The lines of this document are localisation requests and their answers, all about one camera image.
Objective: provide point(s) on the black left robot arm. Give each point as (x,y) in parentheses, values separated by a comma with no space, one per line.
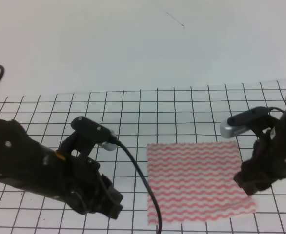
(22,159)

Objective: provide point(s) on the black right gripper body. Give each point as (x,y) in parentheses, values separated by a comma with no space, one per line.
(268,157)

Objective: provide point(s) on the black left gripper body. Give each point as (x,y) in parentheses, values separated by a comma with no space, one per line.
(72,177)

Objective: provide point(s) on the pink wavy striped towel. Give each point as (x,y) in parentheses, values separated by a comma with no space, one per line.
(194,181)

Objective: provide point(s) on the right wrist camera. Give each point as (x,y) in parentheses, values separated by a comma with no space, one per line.
(256,120)

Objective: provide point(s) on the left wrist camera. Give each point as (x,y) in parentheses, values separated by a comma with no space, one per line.
(97,133)

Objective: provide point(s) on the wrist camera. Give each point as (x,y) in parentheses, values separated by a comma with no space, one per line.
(256,120)
(97,133)

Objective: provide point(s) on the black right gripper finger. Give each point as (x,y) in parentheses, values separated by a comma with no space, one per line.
(248,181)

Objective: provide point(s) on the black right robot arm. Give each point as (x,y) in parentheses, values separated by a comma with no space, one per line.
(268,161)

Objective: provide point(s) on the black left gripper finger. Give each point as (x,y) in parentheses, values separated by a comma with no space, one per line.
(114,194)
(110,210)

